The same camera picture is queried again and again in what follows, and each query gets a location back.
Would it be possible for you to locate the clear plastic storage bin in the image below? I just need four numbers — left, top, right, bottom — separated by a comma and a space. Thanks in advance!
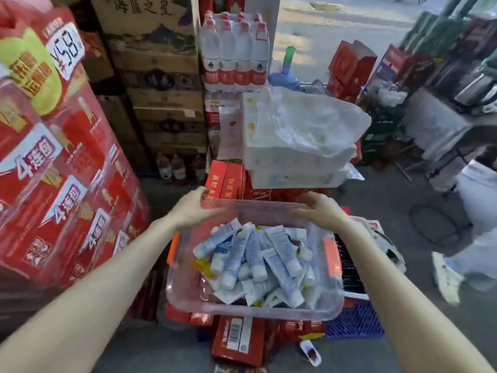
166, 198, 345, 322

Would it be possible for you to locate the stack of red wrapped cartons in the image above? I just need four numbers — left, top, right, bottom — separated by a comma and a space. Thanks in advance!
0, 0, 152, 292

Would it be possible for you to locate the red gift box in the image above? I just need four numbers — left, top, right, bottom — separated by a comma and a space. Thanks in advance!
327, 75, 366, 104
328, 39, 378, 90

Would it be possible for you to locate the person's right forearm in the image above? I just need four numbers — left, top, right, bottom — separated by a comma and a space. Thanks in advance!
333, 219, 496, 373

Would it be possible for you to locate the pile of cream tubes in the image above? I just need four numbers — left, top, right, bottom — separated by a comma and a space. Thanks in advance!
192, 218, 323, 309

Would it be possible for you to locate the grey cloth covered table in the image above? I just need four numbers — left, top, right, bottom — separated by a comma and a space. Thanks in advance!
403, 87, 497, 162

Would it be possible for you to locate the black floor cable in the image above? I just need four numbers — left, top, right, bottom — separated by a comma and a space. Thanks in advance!
408, 204, 473, 247

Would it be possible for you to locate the red drink carton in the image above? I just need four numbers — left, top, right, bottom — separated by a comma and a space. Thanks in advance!
201, 160, 230, 209
165, 304, 215, 327
220, 162, 248, 200
277, 319, 327, 343

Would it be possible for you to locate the silver metal pot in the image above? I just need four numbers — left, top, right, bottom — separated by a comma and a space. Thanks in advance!
452, 71, 497, 113

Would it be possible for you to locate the black slotted crate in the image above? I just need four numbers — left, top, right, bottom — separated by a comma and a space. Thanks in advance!
333, 233, 370, 302

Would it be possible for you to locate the person's left hand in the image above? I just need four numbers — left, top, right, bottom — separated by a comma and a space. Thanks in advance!
167, 186, 227, 233

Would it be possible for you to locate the small white packet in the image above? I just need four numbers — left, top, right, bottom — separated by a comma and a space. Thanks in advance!
299, 339, 322, 368

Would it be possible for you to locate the stack of green crates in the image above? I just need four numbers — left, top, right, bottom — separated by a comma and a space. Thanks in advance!
359, 95, 406, 166

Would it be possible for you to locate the dark red printed carton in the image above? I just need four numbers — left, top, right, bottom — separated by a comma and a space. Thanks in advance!
369, 44, 435, 97

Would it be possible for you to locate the white printed packaging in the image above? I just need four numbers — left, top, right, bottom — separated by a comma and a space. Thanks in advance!
349, 215, 406, 275

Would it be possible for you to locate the shrink-wrapped water bottle pack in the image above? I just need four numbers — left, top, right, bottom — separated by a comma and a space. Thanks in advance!
198, 10, 271, 94

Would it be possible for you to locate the blue plastic crate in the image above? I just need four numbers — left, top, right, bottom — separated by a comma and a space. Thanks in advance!
325, 300, 385, 340

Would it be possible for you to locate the person's left forearm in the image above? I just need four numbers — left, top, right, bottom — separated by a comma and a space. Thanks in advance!
0, 215, 191, 373

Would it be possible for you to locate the clear wrapped pink goods pack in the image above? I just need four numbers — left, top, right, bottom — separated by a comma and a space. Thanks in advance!
204, 92, 245, 162

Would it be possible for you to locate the stack of brown cardboard boxes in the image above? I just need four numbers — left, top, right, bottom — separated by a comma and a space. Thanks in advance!
79, 0, 209, 174

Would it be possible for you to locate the white plastic bag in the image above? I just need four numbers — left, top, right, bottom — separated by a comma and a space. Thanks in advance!
242, 85, 372, 158

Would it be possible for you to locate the brown drink bottle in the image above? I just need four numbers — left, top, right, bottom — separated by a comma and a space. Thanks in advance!
156, 152, 173, 183
170, 153, 188, 183
193, 154, 207, 183

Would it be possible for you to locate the person's right hand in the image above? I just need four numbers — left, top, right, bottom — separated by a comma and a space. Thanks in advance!
291, 191, 353, 234

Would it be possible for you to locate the stack of green drink packs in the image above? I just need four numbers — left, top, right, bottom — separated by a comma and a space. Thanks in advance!
400, 0, 497, 59

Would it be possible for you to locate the crumpled clear plastic bag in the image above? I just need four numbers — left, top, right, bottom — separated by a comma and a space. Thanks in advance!
367, 79, 408, 107

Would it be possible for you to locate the blue water jug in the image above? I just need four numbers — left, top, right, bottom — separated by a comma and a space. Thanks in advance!
268, 45, 300, 90

